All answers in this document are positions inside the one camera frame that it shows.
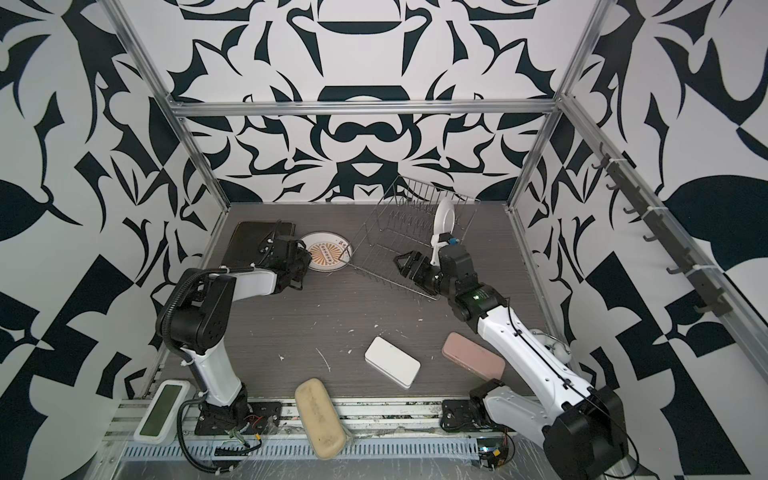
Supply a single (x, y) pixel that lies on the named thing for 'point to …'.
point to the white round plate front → (444, 217)
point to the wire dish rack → (411, 216)
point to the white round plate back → (331, 251)
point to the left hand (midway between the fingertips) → (313, 246)
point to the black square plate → (253, 242)
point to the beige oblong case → (323, 426)
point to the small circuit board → (493, 451)
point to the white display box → (159, 421)
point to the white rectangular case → (395, 363)
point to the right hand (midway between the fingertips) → (402, 263)
